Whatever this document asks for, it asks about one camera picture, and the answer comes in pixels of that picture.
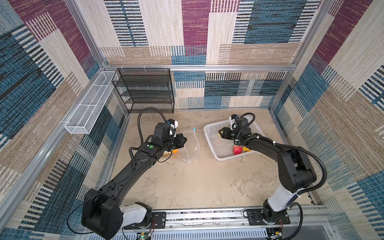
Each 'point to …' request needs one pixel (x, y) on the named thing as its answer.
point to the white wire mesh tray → (82, 121)
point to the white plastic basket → (222, 148)
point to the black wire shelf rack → (145, 88)
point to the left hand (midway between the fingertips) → (187, 137)
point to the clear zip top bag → (191, 148)
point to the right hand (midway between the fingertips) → (222, 133)
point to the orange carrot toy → (174, 151)
